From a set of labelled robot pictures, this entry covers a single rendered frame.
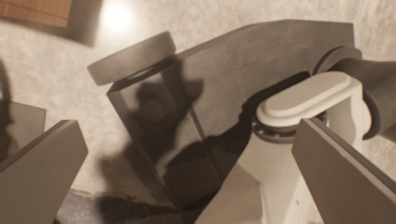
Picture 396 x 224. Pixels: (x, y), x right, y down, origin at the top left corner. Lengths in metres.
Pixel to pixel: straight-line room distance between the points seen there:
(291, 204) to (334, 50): 0.43
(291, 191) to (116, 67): 0.35
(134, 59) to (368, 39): 0.90
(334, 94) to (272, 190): 0.21
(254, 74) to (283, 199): 0.29
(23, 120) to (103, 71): 0.35
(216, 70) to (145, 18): 0.25
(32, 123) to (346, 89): 0.75
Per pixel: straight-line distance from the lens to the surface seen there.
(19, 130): 0.72
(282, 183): 0.31
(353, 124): 0.47
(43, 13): 0.45
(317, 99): 0.40
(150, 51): 0.39
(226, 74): 0.46
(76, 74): 0.62
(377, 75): 0.53
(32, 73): 0.66
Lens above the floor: 0.59
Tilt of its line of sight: 66 degrees down
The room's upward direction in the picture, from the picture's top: 142 degrees clockwise
